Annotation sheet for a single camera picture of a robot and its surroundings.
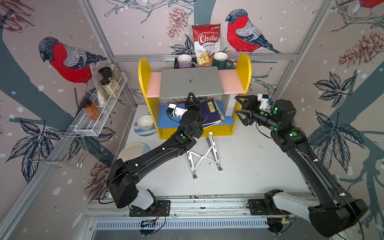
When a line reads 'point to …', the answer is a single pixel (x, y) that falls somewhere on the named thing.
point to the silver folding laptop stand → (211, 154)
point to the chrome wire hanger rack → (62, 148)
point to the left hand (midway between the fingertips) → (197, 88)
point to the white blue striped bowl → (144, 126)
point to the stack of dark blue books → (211, 115)
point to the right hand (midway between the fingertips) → (233, 103)
